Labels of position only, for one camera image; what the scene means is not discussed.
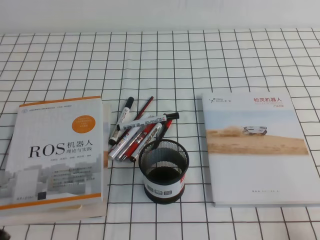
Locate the black capped whiteboard marker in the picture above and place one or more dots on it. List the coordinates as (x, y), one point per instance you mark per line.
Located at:
(148, 121)

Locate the red cap marker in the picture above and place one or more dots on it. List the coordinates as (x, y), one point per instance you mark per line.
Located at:
(164, 129)

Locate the white AgileX robot brochure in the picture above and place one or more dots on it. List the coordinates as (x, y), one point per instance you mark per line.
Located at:
(257, 152)

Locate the checkered white tablecloth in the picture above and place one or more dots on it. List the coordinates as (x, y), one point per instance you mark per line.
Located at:
(172, 69)

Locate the silver grey pen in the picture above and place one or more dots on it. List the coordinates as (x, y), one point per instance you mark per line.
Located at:
(125, 142)

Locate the red whiteboard marker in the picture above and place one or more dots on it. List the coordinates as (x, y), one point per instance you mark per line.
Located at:
(137, 141)

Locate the dark red pencil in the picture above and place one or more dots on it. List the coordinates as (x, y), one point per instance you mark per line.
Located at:
(139, 115)

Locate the book under ROS book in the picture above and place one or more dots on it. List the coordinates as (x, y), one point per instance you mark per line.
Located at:
(95, 210)

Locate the black and white marker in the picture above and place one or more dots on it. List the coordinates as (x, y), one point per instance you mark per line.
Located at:
(125, 112)

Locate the black mesh pen holder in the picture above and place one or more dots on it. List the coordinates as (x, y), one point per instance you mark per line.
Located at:
(164, 164)

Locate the dark object at corner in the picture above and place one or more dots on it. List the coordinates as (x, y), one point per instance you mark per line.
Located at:
(4, 233)

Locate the black cap whiteboard marker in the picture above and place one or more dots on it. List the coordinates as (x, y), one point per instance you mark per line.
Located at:
(147, 139)

